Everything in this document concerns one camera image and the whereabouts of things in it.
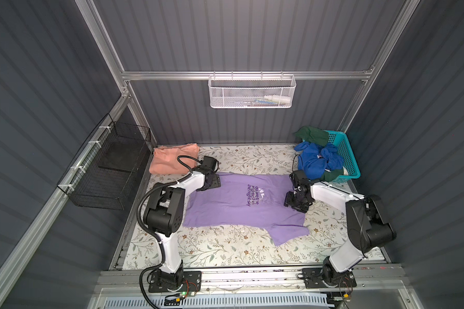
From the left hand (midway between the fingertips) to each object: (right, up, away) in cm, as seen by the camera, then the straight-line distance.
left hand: (210, 182), depth 100 cm
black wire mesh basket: (-38, +5, -28) cm, 47 cm away
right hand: (+41, -11, -7) cm, 43 cm away
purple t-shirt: (+20, -9, -4) cm, 22 cm away
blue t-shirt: (+55, +12, -1) cm, 56 cm away
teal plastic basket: (+74, +7, 0) cm, 74 cm away
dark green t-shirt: (+61, +27, +16) cm, 68 cm away
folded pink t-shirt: (-28, +13, +12) cm, 33 cm away
